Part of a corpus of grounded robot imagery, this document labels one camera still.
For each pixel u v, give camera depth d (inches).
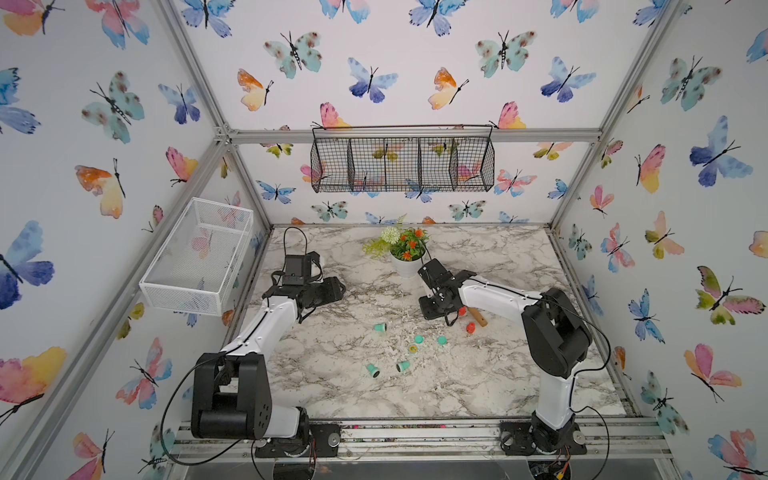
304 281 27.0
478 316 36.9
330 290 30.6
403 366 33.3
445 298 27.3
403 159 38.7
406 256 37.7
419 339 35.8
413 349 34.9
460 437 29.7
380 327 35.9
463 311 37.9
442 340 35.8
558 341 19.6
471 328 36.3
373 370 33.0
